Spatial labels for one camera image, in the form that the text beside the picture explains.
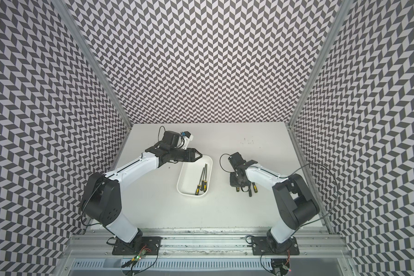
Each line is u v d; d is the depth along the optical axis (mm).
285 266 681
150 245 730
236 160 741
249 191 876
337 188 755
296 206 450
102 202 449
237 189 881
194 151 785
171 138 692
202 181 912
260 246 727
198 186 893
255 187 889
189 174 943
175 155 730
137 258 680
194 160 785
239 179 755
